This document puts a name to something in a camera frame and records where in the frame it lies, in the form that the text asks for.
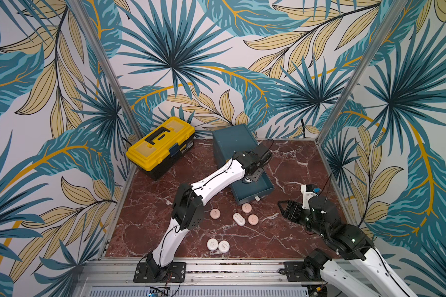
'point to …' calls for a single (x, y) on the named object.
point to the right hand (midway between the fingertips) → (282, 204)
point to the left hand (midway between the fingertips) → (250, 173)
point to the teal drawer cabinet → (228, 141)
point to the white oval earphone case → (238, 219)
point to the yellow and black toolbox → (161, 147)
